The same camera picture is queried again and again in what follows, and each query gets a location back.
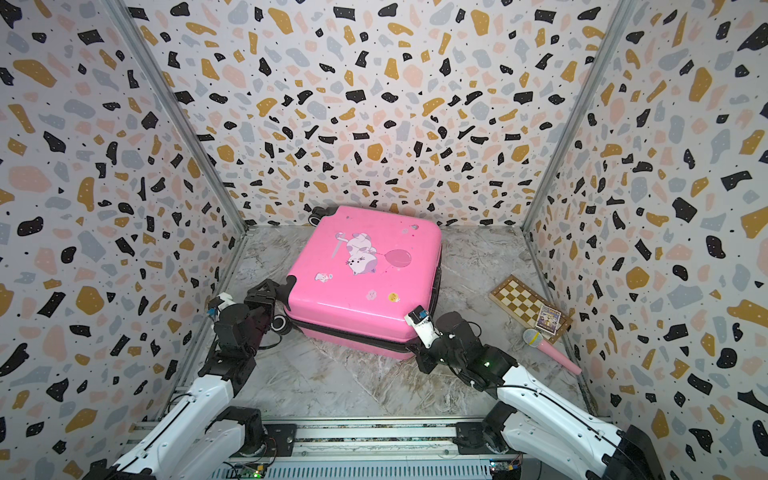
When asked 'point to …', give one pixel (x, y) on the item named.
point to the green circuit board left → (250, 473)
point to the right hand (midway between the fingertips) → (407, 345)
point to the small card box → (548, 320)
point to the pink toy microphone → (533, 337)
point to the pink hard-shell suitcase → (359, 275)
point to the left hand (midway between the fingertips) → (280, 286)
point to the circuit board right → (506, 469)
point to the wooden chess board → (525, 303)
